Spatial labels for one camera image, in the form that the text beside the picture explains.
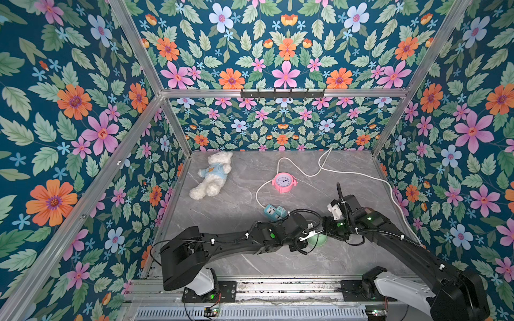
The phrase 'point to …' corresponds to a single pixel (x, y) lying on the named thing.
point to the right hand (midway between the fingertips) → (321, 228)
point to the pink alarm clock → (284, 182)
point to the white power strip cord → (320, 166)
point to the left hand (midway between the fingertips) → (310, 233)
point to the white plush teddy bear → (215, 175)
